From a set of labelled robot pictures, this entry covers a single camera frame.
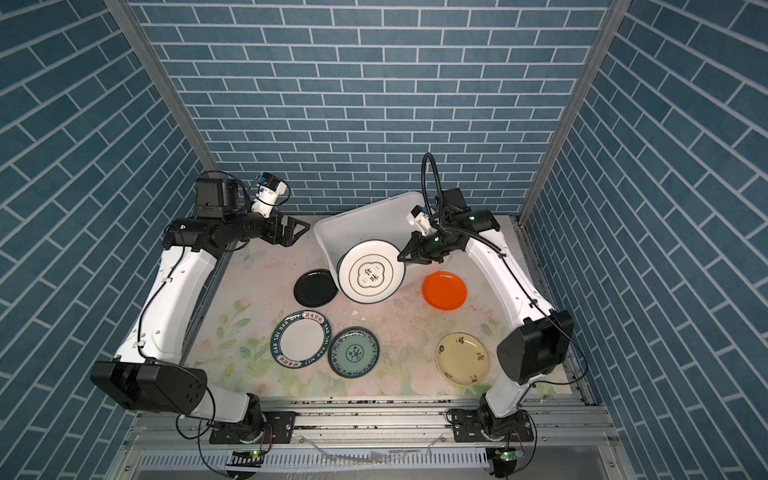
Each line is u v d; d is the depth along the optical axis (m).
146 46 0.76
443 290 0.99
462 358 0.85
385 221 1.07
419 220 0.72
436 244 0.65
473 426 0.74
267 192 0.63
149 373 0.39
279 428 0.73
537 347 0.43
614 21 0.72
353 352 0.86
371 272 0.75
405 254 0.74
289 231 0.64
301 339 0.89
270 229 0.63
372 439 0.73
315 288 0.98
